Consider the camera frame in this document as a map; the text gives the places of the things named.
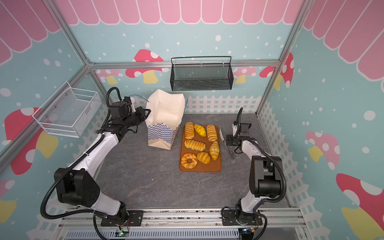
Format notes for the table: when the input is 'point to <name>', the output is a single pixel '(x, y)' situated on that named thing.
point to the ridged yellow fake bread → (189, 130)
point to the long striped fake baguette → (214, 150)
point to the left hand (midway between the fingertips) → (151, 112)
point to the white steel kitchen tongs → (233, 160)
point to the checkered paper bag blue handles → (167, 111)
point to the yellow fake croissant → (200, 130)
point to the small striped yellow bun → (204, 157)
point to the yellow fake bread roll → (212, 135)
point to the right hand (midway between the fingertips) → (232, 137)
